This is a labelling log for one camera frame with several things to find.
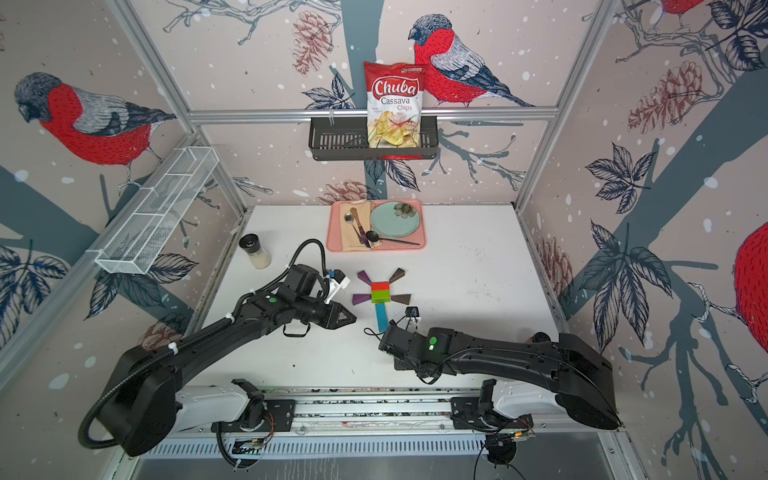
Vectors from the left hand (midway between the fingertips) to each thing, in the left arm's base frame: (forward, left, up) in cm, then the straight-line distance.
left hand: (357, 314), depth 78 cm
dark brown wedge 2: (+19, -12, -10) cm, 25 cm away
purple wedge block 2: (+10, +1, -10) cm, 14 cm away
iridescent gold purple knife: (+47, +6, -12) cm, 49 cm away
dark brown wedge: (+11, -12, -12) cm, 21 cm away
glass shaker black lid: (+25, +37, -2) cm, 45 cm away
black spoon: (+36, -2, -12) cm, 38 cm away
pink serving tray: (+39, +14, -12) cm, 43 cm away
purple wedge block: (+18, 0, -10) cm, 21 cm away
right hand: (-8, -12, -8) cm, 16 cm away
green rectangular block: (+10, -6, -10) cm, 15 cm away
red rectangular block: (+15, -5, -13) cm, 21 cm away
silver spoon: (+46, +8, -11) cm, 48 cm away
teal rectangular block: (+4, -6, -12) cm, 14 cm away
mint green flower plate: (+46, -10, -13) cm, 49 cm away
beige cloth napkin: (+44, +6, -13) cm, 47 cm away
